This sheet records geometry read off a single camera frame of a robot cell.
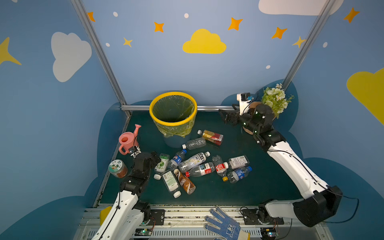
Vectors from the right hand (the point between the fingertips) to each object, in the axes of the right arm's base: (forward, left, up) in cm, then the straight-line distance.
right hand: (228, 103), depth 69 cm
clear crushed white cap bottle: (+2, +17, -38) cm, 42 cm away
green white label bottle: (-17, +35, -37) cm, 53 cm away
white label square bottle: (-11, -11, -38) cm, 41 cm away
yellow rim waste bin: (+14, +31, -22) cm, 40 cm away
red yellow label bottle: (+6, +3, -36) cm, 37 cm away
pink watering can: (-4, +57, -28) cm, 63 cm away
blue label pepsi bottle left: (-13, +29, -40) cm, 51 cm away
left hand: (-15, +38, -25) cm, 49 cm away
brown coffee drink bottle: (-27, +19, -35) cm, 48 cm away
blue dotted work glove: (-46, -3, -40) cm, 61 cm away
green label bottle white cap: (-26, +27, -37) cm, 53 cm away
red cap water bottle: (-18, +11, -36) cm, 42 cm away
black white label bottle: (-13, +16, -35) cm, 41 cm away
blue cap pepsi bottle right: (-20, -10, -36) cm, 42 cm away
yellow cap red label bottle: (-16, -1, -35) cm, 39 cm away
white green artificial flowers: (+19, -32, -11) cm, 39 cm away
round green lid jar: (-22, +58, -31) cm, 69 cm away
